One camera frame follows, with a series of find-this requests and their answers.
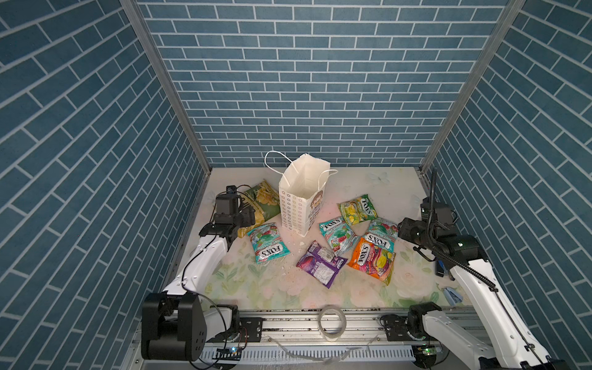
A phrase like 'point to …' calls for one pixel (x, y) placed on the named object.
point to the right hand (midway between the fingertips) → (402, 223)
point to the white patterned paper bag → (301, 191)
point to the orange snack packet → (373, 259)
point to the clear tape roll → (329, 337)
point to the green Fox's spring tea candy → (358, 210)
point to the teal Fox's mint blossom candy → (382, 234)
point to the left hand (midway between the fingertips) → (243, 209)
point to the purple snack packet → (321, 264)
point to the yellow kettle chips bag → (265, 200)
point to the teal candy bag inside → (338, 234)
